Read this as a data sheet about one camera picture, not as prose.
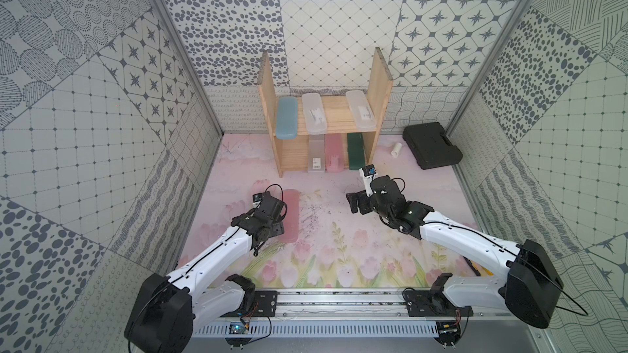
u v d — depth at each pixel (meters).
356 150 1.04
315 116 0.86
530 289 0.40
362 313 0.73
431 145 1.11
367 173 0.72
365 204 0.73
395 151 1.08
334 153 1.04
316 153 1.04
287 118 0.88
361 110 0.89
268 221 0.65
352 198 0.73
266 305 0.73
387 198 0.61
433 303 0.66
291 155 1.02
